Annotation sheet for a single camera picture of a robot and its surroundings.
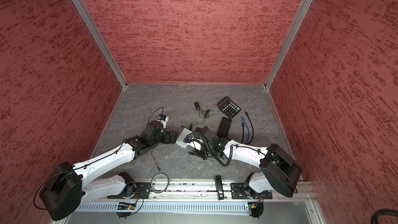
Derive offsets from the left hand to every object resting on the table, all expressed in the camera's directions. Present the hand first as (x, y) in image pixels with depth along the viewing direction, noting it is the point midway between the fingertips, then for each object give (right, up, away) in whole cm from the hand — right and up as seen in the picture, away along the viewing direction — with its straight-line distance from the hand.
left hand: (171, 134), depth 85 cm
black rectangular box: (+32, +2, +9) cm, 33 cm away
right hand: (+14, -9, -2) cm, 17 cm away
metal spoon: (-6, -15, -4) cm, 17 cm away
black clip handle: (+26, -22, -13) cm, 37 cm away
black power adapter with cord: (+18, +10, +18) cm, 27 cm away
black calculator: (+36, +14, +20) cm, 43 cm away
